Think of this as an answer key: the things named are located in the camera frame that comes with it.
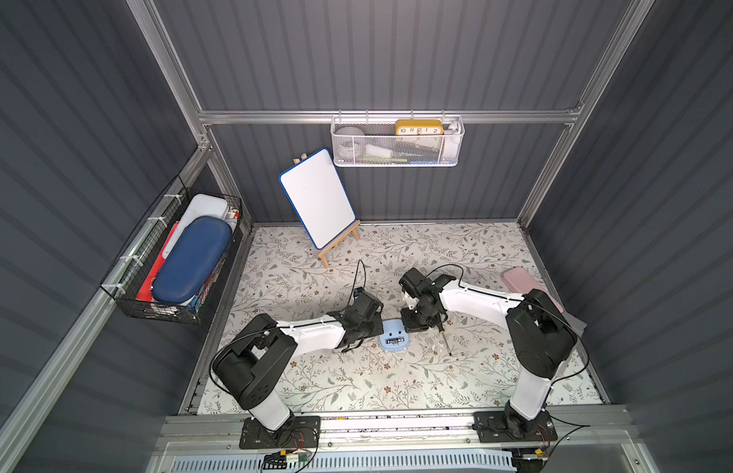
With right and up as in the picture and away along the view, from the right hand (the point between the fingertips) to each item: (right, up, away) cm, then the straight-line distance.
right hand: (412, 326), depth 90 cm
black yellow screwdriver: (+10, -2, +1) cm, 10 cm away
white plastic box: (-58, +35, -12) cm, 69 cm away
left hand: (-9, 0, 0) cm, 9 cm away
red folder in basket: (-63, +14, -25) cm, 69 cm away
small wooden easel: (-35, +52, +1) cm, 63 cm away
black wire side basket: (-64, +16, -29) cm, 72 cm away
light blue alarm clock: (-6, -3, -3) cm, 7 cm away
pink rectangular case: (+39, +13, +12) cm, 43 cm away
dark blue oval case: (-55, +21, -22) cm, 62 cm away
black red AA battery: (-6, -3, -3) cm, 8 cm away
